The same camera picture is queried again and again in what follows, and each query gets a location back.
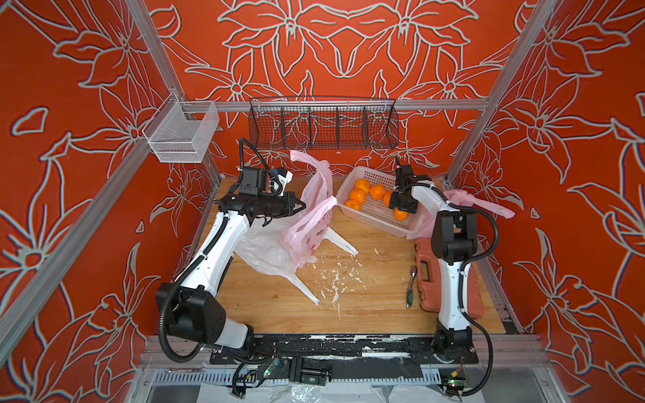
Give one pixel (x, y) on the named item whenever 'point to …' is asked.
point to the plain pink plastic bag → (302, 238)
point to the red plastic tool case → (428, 277)
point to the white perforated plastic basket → (373, 211)
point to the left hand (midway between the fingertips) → (304, 203)
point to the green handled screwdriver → (410, 290)
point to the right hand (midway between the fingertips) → (401, 204)
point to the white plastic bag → (262, 244)
